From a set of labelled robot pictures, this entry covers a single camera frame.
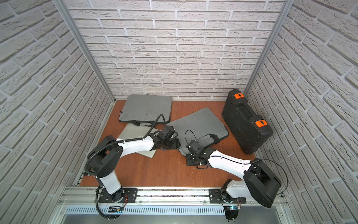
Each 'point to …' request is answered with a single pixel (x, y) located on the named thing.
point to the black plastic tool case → (248, 129)
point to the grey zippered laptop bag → (146, 109)
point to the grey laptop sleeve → (203, 125)
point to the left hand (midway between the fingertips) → (180, 144)
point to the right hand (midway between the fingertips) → (189, 161)
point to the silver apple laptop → (132, 131)
